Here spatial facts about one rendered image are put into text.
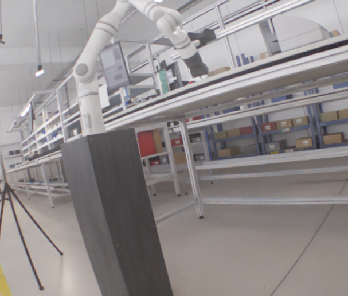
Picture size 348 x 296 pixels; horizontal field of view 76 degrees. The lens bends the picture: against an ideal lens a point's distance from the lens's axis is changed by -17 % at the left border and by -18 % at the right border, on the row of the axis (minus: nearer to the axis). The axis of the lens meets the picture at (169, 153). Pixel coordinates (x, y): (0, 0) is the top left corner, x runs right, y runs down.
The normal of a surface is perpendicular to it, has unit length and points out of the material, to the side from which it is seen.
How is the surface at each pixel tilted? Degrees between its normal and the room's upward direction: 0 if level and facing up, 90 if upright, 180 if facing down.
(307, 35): 90
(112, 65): 101
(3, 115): 90
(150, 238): 90
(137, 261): 90
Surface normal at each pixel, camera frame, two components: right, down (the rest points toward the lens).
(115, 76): -0.33, 0.31
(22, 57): 0.66, -0.10
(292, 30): -0.76, 0.19
